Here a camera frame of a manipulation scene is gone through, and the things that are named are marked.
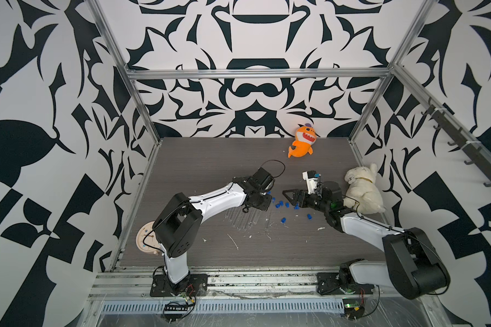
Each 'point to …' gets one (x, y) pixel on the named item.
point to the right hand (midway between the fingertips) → (288, 190)
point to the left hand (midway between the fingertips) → (264, 198)
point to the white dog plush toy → (362, 188)
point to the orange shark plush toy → (305, 137)
